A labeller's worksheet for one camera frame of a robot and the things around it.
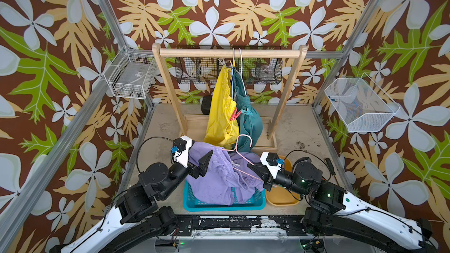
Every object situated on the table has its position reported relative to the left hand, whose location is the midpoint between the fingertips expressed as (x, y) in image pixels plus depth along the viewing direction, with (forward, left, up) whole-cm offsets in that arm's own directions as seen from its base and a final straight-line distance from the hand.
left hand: (203, 145), depth 60 cm
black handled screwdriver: (+11, -63, -34) cm, 72 cm away
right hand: (-4, -16, -6) cm, 17 cm away
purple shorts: (-4, -9, -13) cm, 16 cm away
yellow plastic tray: (-8, -33, -31) cm, 46 cm away
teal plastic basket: (-11, +8, -33) cm, 36 cm away
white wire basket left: (+41, +39, -1) cm, 57 cm away
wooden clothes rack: (+34, +11, -34) cm, 50 cm away
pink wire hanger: (-2, -12, 0) cm, 12 cm away
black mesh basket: (+54, +4, -7) cm, 55 cm away
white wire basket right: (+28, -73, -7) cm, 78 cm away
